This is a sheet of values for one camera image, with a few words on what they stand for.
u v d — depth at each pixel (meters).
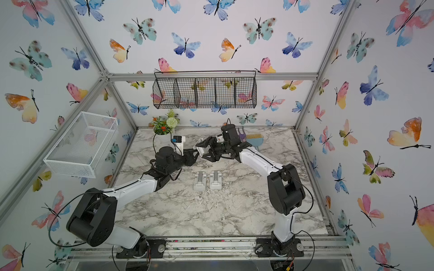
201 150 0.82
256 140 1.15
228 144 0.69
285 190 0.48
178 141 0.74
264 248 0.74
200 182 0.92
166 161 0.67
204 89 0.98
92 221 0.43
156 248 0.74
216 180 0.93
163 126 1.00
